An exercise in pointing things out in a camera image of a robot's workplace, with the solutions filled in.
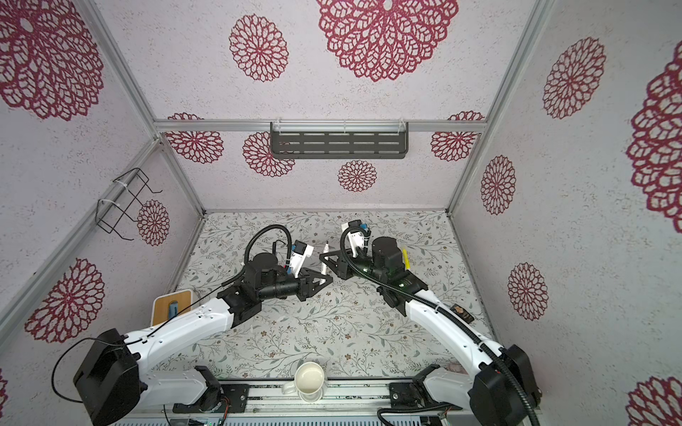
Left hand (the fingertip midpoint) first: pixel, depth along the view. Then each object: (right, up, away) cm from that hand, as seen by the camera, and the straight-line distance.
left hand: (330, 282), depth 73 cm
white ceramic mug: (-6, -30, +5) cm, 31 cm away
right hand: (-2, +8, -3) cm, 9 cm away
